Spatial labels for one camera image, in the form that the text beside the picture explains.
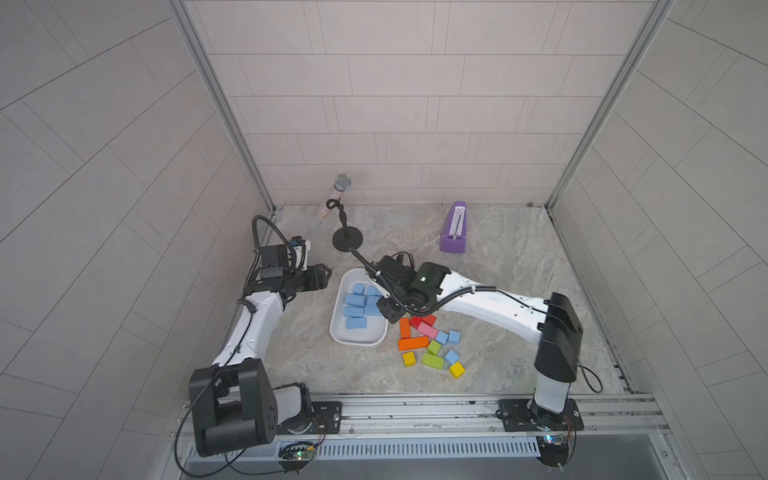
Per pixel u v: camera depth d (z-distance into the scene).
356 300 0.88
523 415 0.71
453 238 1.00
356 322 0.87
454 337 0.83
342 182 0.85
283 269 0.63
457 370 0.77
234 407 0.40
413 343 0.82
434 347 0.81
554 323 0.50
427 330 0.85
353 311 0.87
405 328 0.87
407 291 0.56
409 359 0.79
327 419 0.71
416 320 0.86
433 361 0.79
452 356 0.79
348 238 1.06
